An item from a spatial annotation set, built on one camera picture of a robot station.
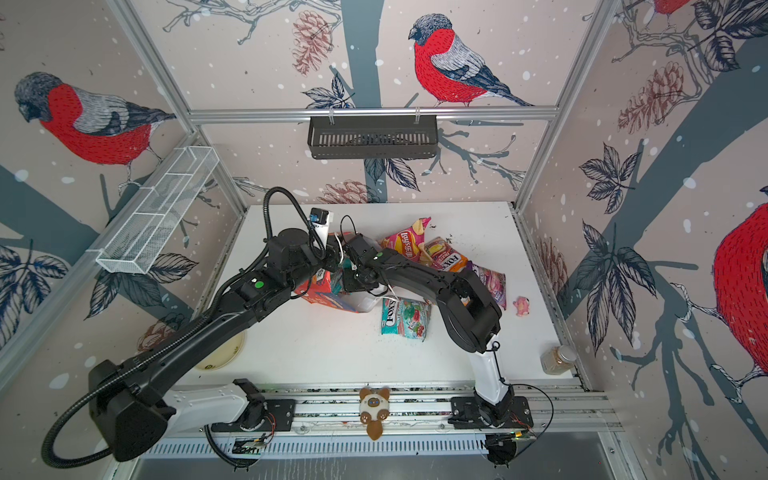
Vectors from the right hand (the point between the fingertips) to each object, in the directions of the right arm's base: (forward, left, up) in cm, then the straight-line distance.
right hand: (346, 287), depth 90 cm
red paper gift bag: (-11, 0, +16) cm, 19 cm away
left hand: (0, -3, +24) cm, 24 cm away
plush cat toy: (-31, -11, -5) cm, 34 cm away
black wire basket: (+50, -5, +22) cm, 55 cm away
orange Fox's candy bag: (+16, -30, -4) cm, 34 cm away
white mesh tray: (+6, +48, +26) cm, 55 cm away
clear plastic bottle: (-19, -58, -1) cm, 61 cm away
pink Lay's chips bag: (+15, -19, +5) cm, 24 cm away
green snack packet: (-8, -18, -3) cm, 20 cm away
